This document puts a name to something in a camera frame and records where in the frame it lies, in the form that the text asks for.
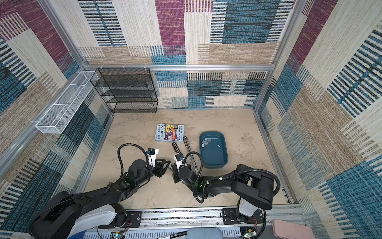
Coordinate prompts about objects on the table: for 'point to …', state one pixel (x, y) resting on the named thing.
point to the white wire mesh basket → (56, 117)
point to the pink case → (282, 229)
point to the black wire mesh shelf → (127, 89)
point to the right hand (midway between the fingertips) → (174, 166)
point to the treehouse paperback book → (171, 133)
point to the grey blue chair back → (204, 233)
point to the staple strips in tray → (206, 142)
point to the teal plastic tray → (213, 149)
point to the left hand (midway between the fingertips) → (168, 159)
